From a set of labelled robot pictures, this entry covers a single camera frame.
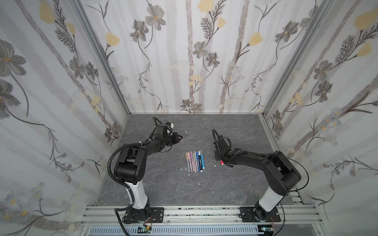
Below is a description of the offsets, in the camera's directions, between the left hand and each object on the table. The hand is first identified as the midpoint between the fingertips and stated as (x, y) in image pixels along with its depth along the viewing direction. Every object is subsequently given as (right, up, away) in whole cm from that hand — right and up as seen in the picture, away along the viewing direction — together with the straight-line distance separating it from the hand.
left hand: (183, 135), depth 96 cm
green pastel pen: (+7, -17, -3) cm, 18 cm away
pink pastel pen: (+4, -15, -1) cm, 15 cm away
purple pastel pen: (+5, -16, -1) cm, 17 cm away
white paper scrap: (-1, -21, -6) cm, 22 cm away
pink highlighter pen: (+21, -12, -25) cm, 35 cm away
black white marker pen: (+11, -17, -3) cm, 20 cm away
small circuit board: (-19, -46, -24) cm, 56 cm away
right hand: (+25, -9, -1) cm, 26 cm away
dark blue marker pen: (+10, -16, -3) cm, 19 cm away
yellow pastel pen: (+2, -15, -1) cm, 15 cm away
